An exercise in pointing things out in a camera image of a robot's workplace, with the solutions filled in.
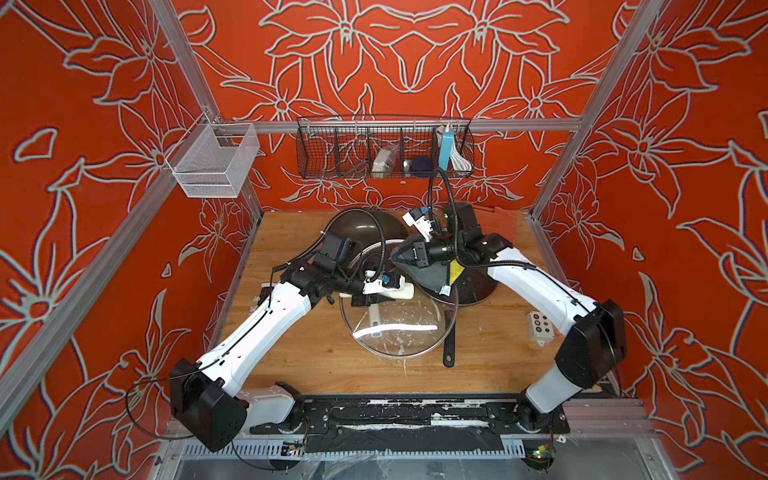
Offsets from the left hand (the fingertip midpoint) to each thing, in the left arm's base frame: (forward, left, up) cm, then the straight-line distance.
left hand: (392, 281), depth 72 cm
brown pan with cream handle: (+33, +11, -17) cm, 38 cm away
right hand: (+4, +1, +3) cm, 5 cm away
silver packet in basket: (+39, +4, +7) cm, 40 cm away
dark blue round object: (+46, -8, +1) cm, 47 cm away
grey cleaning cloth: (+1, -11, +1) cm, 11 cm away
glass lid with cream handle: (-10, -2, -5) cm, 11 cm away
